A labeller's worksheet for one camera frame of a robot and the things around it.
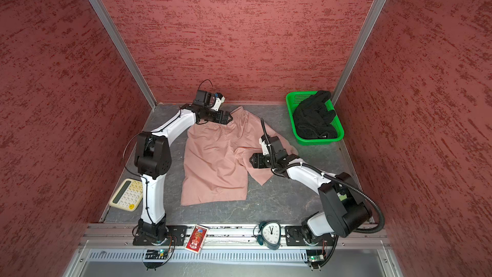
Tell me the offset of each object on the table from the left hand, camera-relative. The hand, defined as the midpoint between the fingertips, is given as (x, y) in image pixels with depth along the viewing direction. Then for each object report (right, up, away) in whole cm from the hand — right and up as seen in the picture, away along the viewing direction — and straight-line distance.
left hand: (224, 119), depth 98 cm
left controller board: (-24, -55, -25) cm, 65 cm away
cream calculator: (-41, -34, -15) cm, 55 cm away
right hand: (+16, -21, -9) cm, 28 cm away
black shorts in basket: (+49, +1, +7) cm, 49 cm away
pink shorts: (-3, -24, -6) cm, 25 cm away
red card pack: (-7, -47, -26) cm, 54 cm away
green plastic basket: (+41, +13, +20) cm, 47 cm away
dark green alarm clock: (+21, -44, -27) cm, 56 cm away
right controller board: (+38, -53, -27) cm, 71 cm away
